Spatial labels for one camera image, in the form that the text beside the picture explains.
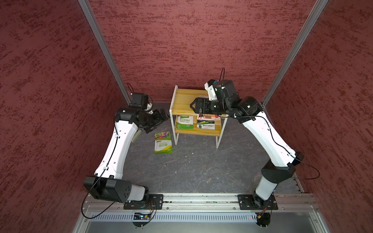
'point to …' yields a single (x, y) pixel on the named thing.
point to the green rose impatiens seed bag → (185, 122)
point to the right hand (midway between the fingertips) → (197, 109)
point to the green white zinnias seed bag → (162, 142)
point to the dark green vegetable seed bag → (207, 124)
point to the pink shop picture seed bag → (208, 117)
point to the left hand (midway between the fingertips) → (163, 124)
